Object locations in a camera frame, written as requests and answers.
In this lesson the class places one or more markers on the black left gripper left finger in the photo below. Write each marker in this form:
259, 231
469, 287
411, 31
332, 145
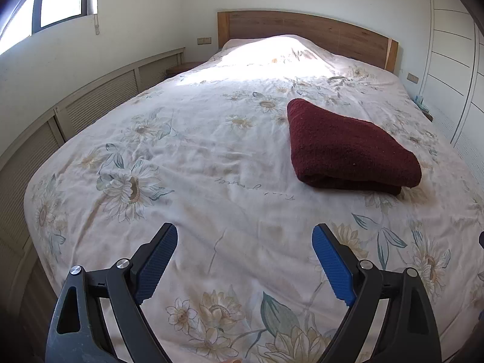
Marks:
78, 330

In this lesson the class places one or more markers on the dark red knitted sweater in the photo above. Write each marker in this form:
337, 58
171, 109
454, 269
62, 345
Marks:
348, 147

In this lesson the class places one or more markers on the beige louvered radiator cover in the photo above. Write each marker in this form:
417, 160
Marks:
46, 135

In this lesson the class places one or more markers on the white floral bed cover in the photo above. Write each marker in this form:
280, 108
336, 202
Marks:
209, 152

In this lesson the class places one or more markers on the wooden right nightstand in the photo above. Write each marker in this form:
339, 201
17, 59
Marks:
418, 100

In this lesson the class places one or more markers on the wooden nightstand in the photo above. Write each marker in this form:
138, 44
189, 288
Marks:
418, 100
176, 70

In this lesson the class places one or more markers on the white wardrobe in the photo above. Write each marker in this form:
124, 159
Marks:
452, 87

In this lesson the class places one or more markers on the wooden left nightstand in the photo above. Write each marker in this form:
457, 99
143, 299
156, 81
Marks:
176, 70

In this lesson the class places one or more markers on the wooden headboard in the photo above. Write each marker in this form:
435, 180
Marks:
335, 36

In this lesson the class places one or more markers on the right wall outlet plate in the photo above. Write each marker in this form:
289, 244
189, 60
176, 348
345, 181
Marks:
412, 78

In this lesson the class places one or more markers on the wall switch plate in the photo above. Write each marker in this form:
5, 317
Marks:
204, 41

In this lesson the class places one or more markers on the window with dark frame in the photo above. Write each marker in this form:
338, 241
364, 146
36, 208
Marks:
33, 16

